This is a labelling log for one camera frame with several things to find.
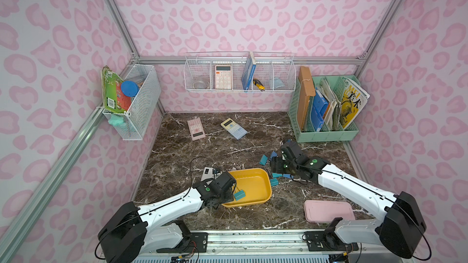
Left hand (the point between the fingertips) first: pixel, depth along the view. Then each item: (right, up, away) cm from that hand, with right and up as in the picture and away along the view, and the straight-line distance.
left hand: (229, 191), depth 84 cm
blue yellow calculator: (+3, +28, +26) cm, 38 cm away
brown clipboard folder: (+35, +47, -1) cm, 58 cm away
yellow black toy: (+15, +51, +10) cm, 54 cm away
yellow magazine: (+66, +44, +14) cm, 81 cm away
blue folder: (+47, +41, +12) cm, 64 cm away
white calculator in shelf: (-4, +55, +9) cm, 56 cm away
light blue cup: (+26, +54, +17) cm, 62 cm away
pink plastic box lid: (+43, -9, 0) cm, 44 cm away
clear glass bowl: (-16, +52, +12) cm, 55 cm away
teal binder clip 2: (+17, +13, +12) cm, 25 cm away
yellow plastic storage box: (+13, +2, +7) cm, 15 cm away
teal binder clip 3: (+21, +3, +4) cm, 22 cm away
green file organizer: (+58, +52, +22) cm, 81 cm away
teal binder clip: (+5, -1, 0) cm, 5 cm away
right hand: (+21, +13, -1) cm, 25 cm away
